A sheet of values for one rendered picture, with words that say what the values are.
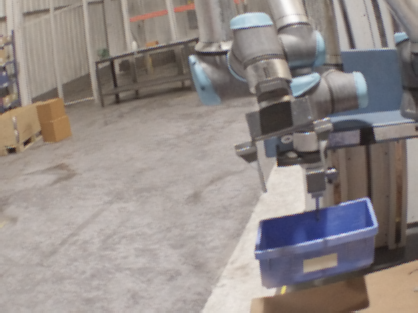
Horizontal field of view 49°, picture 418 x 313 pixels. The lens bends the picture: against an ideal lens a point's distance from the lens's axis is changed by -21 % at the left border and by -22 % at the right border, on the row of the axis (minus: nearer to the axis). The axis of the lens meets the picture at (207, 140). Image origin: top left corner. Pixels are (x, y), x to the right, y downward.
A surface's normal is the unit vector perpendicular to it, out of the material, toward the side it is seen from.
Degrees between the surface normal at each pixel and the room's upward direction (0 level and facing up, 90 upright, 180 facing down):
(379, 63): 90
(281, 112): 67
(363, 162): 90
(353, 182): 90
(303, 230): 90
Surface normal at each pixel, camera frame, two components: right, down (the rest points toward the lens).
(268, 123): -0.20, -0.15
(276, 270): -0.13, 0.25
